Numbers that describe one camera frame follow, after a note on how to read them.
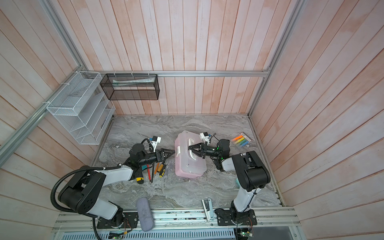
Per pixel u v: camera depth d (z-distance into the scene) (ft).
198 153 2.59
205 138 2.74
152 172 2.96
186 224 2.40
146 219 2.35
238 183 1.76
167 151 2.56
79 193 1.47
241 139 3.41
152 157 2.45
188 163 2.50
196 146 2.67
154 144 2.58
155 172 2.96
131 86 3.41
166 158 2.42
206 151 2.49
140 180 2.77
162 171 2.89
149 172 2.93
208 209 2.45
